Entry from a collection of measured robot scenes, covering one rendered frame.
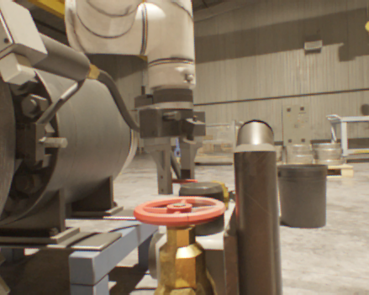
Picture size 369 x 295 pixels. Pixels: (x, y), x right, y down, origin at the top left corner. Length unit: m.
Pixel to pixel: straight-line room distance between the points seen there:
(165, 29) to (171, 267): 0.42
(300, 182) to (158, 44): 1.56
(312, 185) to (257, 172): 1.83
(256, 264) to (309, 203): 1.84
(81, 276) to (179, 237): 0.76
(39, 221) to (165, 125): 0.71
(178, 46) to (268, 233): 0.43
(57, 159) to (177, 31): 0.58
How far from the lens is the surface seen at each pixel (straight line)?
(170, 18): 0.57
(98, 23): 0.46
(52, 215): 1.11
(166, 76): 0.55
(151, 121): 0.53
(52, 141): 0.69
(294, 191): 2.00
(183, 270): 0.24
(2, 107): 0.70
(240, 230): 0.19
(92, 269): 0.96
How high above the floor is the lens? 0.55
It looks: 1 degrees down
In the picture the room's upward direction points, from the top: 3 degrees counter-clockwise
